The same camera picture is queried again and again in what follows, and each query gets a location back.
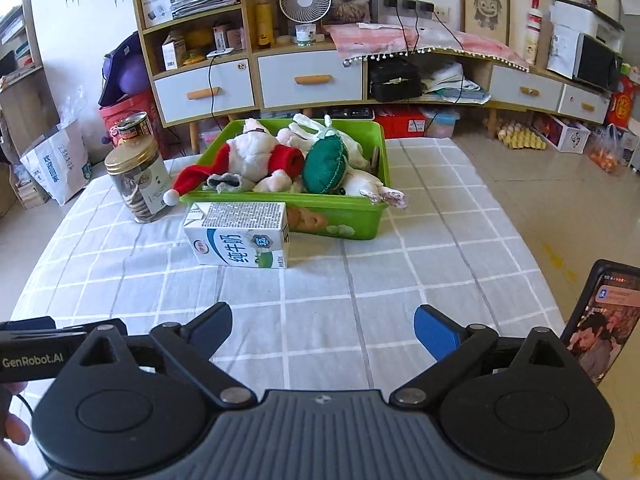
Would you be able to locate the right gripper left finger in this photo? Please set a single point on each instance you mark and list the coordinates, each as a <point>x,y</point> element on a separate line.
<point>188,348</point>

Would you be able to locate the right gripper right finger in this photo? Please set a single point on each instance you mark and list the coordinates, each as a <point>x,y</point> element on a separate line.
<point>457,350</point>

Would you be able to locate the milk carton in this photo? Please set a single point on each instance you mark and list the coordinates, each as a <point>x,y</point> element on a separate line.
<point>247,234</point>

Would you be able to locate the green plastic bin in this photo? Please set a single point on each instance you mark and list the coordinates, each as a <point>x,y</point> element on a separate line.
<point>355,211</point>

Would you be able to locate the santa plush toy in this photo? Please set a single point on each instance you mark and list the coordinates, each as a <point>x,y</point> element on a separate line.
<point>253,161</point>

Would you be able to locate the green felt plush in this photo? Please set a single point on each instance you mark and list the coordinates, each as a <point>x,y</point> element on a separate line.
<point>325,165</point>

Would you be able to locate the left hand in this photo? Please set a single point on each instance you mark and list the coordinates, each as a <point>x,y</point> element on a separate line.
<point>13,430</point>

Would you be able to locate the grey checked tablecloth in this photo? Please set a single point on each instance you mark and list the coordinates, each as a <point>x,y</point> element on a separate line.
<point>327,338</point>

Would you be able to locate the phone on right gripper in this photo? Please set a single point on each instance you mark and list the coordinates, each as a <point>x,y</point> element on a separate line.
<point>606,314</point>

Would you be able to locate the white rabbit plush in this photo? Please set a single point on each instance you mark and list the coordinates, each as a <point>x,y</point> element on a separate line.
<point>358,180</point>

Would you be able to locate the cookie jar gold lid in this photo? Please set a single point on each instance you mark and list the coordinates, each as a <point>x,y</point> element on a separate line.
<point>140,176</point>

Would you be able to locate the egg tray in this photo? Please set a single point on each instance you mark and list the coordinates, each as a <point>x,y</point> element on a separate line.
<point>516,136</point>

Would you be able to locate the tin can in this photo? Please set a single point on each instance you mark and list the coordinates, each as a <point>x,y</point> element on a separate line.
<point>137,124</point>

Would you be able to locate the red cardboard box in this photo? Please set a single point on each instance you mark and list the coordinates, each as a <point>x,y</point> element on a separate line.
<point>400,121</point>

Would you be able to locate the red round bucket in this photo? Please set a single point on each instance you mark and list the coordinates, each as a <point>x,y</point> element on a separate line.
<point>127,106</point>

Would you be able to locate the low wooden drawer console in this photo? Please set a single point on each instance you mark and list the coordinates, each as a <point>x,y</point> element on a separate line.
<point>520,89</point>

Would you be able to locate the black box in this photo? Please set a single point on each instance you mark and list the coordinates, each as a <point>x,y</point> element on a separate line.
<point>394,79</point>

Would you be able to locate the purple cushion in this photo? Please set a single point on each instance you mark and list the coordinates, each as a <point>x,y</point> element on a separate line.
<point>123,72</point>

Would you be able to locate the microwave oven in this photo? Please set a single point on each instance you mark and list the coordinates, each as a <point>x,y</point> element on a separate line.
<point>583,58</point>

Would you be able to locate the pink fringed cloth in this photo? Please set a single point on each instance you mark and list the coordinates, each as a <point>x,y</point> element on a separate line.
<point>362,41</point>

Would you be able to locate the yellow bottle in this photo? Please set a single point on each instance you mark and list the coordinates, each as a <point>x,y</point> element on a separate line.
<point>264,23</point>

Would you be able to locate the wooden shelf cabinet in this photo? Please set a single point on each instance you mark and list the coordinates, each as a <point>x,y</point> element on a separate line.
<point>203,60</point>

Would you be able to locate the white desk fan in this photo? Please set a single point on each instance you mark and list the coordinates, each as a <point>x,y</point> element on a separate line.
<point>305,11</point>

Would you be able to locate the girl drawing frame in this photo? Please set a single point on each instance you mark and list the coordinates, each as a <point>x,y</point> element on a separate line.
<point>486,18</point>

